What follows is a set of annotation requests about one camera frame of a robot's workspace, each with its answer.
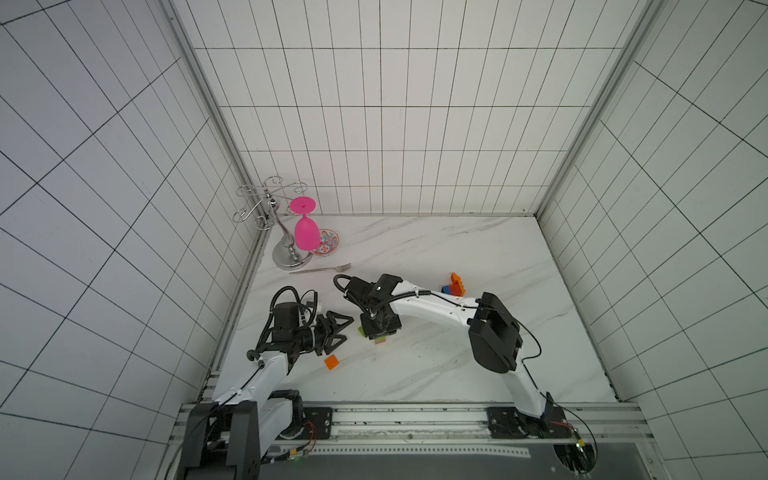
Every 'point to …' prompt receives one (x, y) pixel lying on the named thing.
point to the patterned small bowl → (329, 242)
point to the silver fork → (341, 268)
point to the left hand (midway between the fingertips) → (348, 330)
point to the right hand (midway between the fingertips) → (374, 328)
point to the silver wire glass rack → (267, 202)
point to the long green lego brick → (362, 331)
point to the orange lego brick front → (332, 362)
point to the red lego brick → (455, 290)
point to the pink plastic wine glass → (307, 235)
